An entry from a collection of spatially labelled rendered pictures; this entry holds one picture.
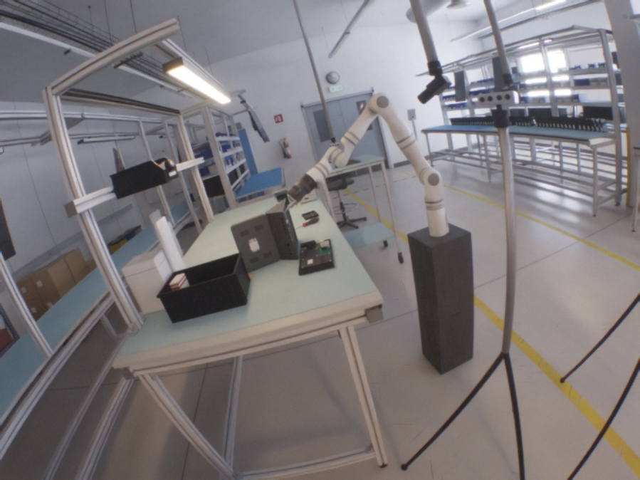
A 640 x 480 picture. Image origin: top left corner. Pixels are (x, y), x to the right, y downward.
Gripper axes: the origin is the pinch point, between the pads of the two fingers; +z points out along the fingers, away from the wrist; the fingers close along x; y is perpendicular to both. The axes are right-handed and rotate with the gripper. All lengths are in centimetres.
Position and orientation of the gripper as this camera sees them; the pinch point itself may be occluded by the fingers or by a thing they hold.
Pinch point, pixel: (284, 211)
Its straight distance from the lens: 130.6
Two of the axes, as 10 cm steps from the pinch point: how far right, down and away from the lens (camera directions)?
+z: -6.9, 6.9, -2.1
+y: -7.1, -6.0, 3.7
